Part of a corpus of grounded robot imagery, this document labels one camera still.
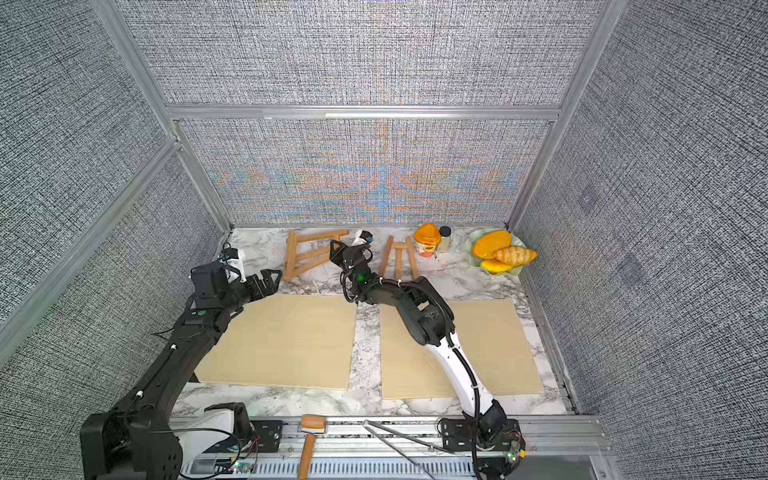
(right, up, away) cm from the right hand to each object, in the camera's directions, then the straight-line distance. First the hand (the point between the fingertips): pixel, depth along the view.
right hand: (328, 233), depth 98 cm
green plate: (+65, -2, +9) cm, 66 cm away
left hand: (-13, -12, -16) cm, 23 cm away
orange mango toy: (+56, -2, +13) cm, 58 cm away
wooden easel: (-11, -6, +13) cm, 18 cm away
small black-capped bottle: (+40, -2, +7) cm, 40 cm away
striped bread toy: (+61, -7, +2) cm, 62 cm away
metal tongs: (+14, -50, -22) cm, 57 cm away
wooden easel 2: (+24, -4, +15) cm, 29 cm away
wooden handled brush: (0, -49, -24) cm, 55 cm away
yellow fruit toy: (+56, -11, +5) cm, 58 cm away
